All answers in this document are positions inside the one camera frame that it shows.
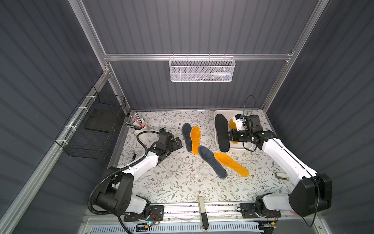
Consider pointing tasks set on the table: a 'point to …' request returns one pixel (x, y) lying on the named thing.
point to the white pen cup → (142, 123)
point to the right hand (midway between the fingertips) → (229, 134)
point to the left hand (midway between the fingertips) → (177, 144)
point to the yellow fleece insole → (195, 134)
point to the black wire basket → (92, 132)
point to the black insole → (221, 123)
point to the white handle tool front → (203, 217)
